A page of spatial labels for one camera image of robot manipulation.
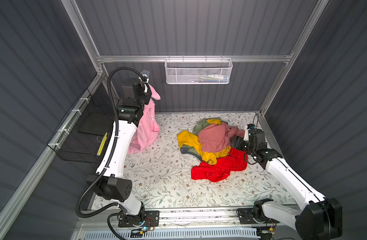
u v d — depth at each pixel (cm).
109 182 41
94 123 76
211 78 92
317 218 39
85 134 73
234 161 88
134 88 51
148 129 91
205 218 75
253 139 63
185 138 102
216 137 91
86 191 38
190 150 96
